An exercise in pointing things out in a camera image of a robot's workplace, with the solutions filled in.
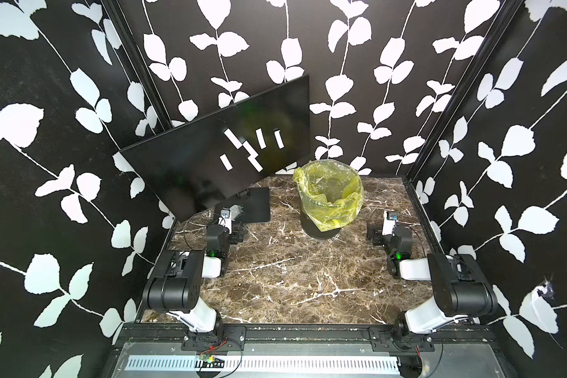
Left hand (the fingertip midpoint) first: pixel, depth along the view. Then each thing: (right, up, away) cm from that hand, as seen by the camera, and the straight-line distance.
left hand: (228, 217), depth 94 cm
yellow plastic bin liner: (+43, +10, +5) cm, 44 cm away
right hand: (+63, -2, +1) cm, 63 cm away
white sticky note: (+3, +20, -15) cm, 25 cm away
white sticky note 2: (+12, +22, -10) cm, 27 cm away
